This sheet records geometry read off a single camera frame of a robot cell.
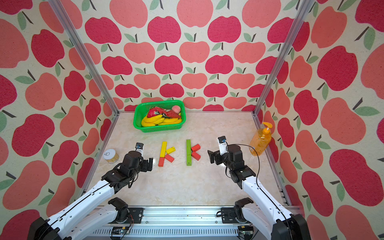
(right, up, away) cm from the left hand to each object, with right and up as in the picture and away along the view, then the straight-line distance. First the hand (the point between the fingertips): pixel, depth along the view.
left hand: (146, 159), depth 82 cm
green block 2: (+24, +1, +15) cm, 28 cm away
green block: (+23, +7, +19) cm, 31 cm away
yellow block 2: (+6, +2, +16) cm, 17 cm away
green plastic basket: (-13, +32, +30) cm, 45 cm away
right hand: (+40, +5, +1) cm, 41 cm away
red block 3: (+29, +4, +16) cm, 33 cm away
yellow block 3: (+11, +2, +16) cm, 20 cm away
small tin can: (-24, 0, +8) cm, 26 cm away
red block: (+6, -4, +11) cm, 13 cm away
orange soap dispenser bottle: (+65, +11, +2) cm, 66 cm away
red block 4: (+28, 0, +12) cm, 31 cm away
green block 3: (+24, -3, +10) cm, 26 cm away
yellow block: (+7, +7, +19) cm, 22 cm away
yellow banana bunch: (+2, +23, +22) cm, 32 cm away
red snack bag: (-2, +30, +27) cm, 40 cm away
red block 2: (+11, -2, +13) cm, 17 cm away
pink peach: (+14, +32, +32) cm, 47 cm away
